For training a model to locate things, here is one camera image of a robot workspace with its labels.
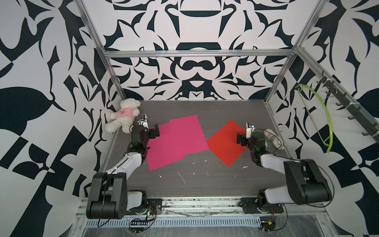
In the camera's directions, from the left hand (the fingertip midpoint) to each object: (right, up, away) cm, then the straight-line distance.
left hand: (147, 122), depth 88 cm
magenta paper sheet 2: (+11, -17, +10) cm, 23 cm away
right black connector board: (+62, -47, -17) cm, 80 cm away
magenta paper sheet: (+25, -10, +17) cm, 31 cm away
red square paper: (+47, -15, +11) cm, 51 cm away
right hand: (+59, -5, +5) cm, 60 cm away
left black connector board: (0, -48, -15) cm, 51 cm away
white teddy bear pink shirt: (-20, +3, +12) cm, 23 cm away
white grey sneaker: (+79, -12, +8) cm, 80 cm away
